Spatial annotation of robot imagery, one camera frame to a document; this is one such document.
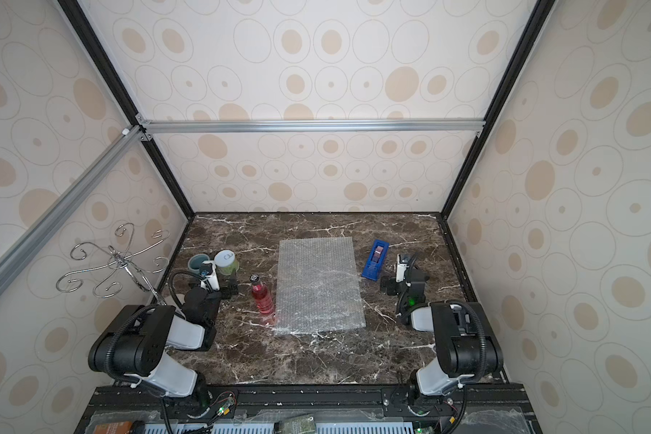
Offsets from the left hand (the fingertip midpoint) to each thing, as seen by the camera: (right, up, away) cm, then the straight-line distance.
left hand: (227, 266), depth 89 cm
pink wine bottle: (+14, -8, -8) cm, 18 cm away
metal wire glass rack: (-17, +4, -23) cm, 29 cm away
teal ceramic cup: (-14, +1, +8) cm, 16 cm away
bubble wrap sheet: (+30, -8, +8) cm, 32 cm away
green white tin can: (-3, +1, +8) cm, 8 cm away
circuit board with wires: (+7, -35, -17) cm, 39 cm away
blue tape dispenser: (+51, +2, +9) cm, 52 cm away
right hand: (+62, -3, +5) cm, 62 cm away
